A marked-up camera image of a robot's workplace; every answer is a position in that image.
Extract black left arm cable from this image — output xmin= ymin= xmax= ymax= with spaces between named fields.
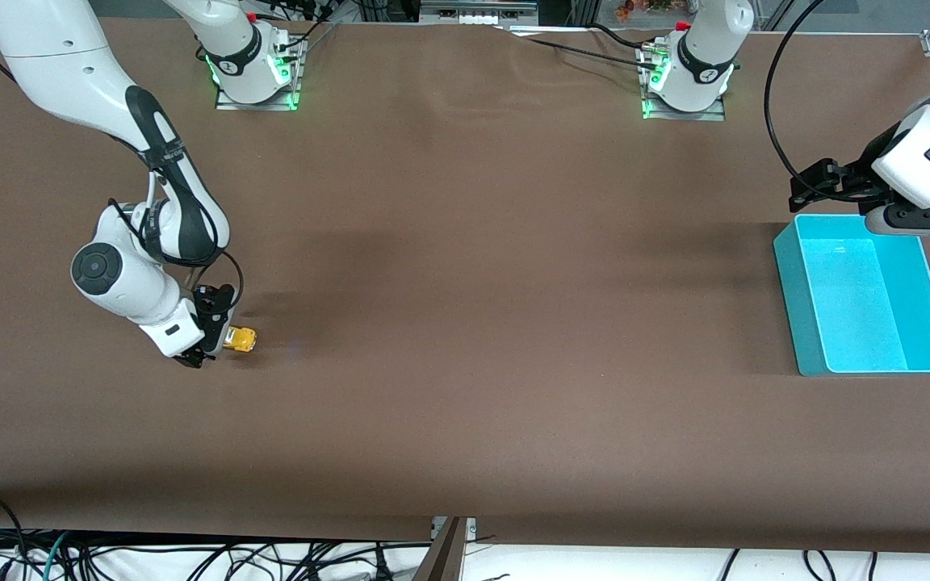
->
xmin=764 ymin=0 xmax=871 ymax=203

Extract green floor cable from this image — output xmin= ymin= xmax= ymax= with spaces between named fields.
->
xmin=44 ymin=531 xmax=72 ymax=581

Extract teal plastic bin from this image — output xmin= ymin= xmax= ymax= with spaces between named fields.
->
xmin=773 ymin=213 xmax=930 ymax=378

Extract aluminium frame rail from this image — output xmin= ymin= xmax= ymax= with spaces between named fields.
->
xmin=419 ymin=0 xmax=540 ymax=25

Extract small silver bracket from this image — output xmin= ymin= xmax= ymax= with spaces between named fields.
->
xmin=430 ymin=516 xmax=478 ymax=540

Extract long black floor cable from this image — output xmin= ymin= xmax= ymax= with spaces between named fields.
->
xmin=69 ymin=539 xmax=434 ymax=581

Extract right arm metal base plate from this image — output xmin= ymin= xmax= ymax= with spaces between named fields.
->
xmin=215 ymin=32 xmax=304 ymax=112

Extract black cable across table edge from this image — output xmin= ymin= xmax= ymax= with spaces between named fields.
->
xmin=504 ymin=24 xmax=664 ymax=69

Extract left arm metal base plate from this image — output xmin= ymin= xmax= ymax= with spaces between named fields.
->
xmin=641 ymin=40 xmax=728 ymax=122

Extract black base connector cables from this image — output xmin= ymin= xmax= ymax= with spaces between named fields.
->
xmin=259 ymin=0 xmax=345 ymax=51

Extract brown table cover sheet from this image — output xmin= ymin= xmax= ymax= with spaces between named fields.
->
xmin=0 ymin=15 xmax=930 ymax=554

